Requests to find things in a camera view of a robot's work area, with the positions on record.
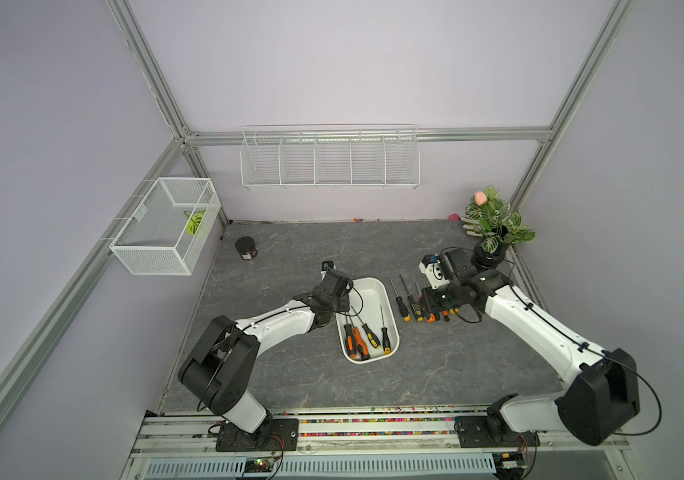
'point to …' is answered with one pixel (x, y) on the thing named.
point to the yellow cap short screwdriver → (451, 310)
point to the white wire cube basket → (169, 230)
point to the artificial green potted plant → (498, 225)
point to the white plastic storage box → (366, 296)
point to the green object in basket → (194, 218)
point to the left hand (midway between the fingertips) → (340, 296)
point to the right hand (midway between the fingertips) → (423, 299)
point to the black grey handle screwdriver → (437, 316)
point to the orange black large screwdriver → (350, 339)
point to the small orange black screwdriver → (445, 315)
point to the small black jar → (245, 245)
